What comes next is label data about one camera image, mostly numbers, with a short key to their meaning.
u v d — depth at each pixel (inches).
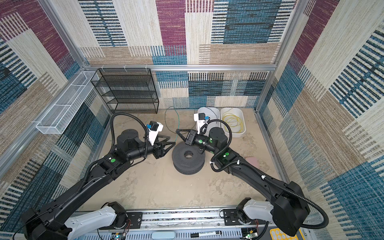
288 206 15.6
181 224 28.7
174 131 26.6
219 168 21.9
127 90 43.5
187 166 33.5
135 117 20.8
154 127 22.8
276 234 27.0
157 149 23.4
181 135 26.2
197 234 27.2
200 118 25.1
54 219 15.3
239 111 44.1
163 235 27.0
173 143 25.7
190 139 23.6
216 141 21.1
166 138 27.4
